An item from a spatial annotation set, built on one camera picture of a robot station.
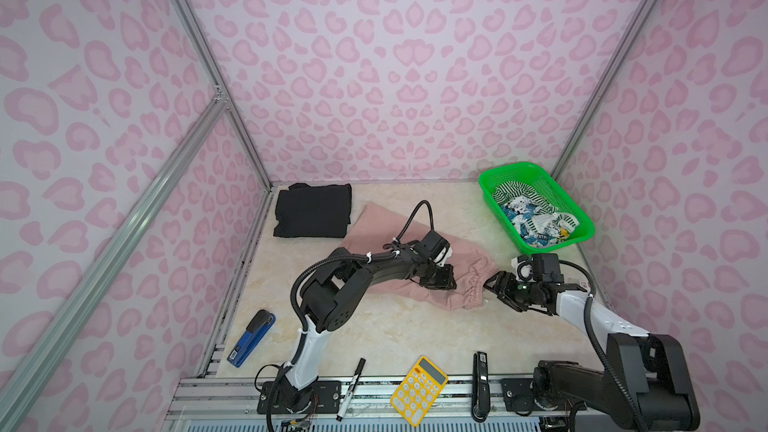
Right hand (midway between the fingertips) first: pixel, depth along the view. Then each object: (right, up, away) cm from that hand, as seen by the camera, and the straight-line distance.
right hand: (491, 285), depth 86 cm
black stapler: (-7, -23, -15) cm, 28 cm away
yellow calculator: (-22, -23, -13) cm, 34 cm away
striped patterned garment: (+17, +30, +27) cm, 44 cm away
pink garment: (-34, +15, +20) cm, 42 cm away
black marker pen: (-37, -19, -8) cm, 42 cm away
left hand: (-9, 0, +2) cm, 9 cm away
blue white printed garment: (+15, +21, +16) cm, 30 cm away
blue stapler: (-66, -12, -4) cm, 68 cm away
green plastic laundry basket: (+21, +21, +14) cm, 33 cm away
